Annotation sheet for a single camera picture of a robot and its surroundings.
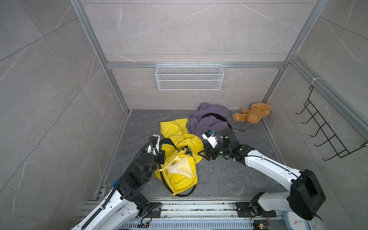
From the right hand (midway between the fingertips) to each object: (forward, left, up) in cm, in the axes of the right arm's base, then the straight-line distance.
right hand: (203, 149), depth 80 cm
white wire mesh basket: (+50, +7, +15) cm, 53 cm away
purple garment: (+35, -8, -11) cm, 38 cm away
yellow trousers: (-8, +15, -12) cm, 21 cm away
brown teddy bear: (+27, -38, -1) cm, 47 cm away
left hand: (-1, +22, +11) cm, 25 cm away
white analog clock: (-33, -42, -13) cm, 55 cm away
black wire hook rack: (-9, -56, +17) cm, 59 cm away
